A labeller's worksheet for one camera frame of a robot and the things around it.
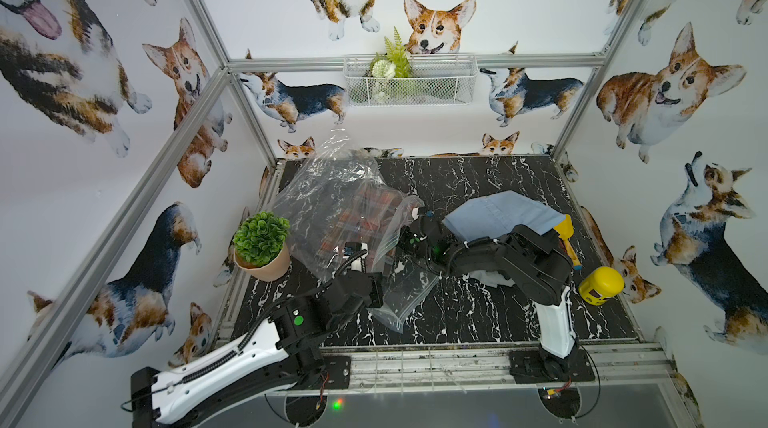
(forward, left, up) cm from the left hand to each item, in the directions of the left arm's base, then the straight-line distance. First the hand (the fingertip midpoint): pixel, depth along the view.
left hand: (389, 274), depth 73 cm
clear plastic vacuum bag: (+37, +30, -19) cm, 51 cm away
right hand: (+17, +3, -10) cm, 20 cm away
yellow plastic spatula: (+20, -58, -16) cm, 64 cm away
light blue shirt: (+20, -32, -6) cm, 38 cm away
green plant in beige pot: (+10, +35, -2) cm, 36 cm away
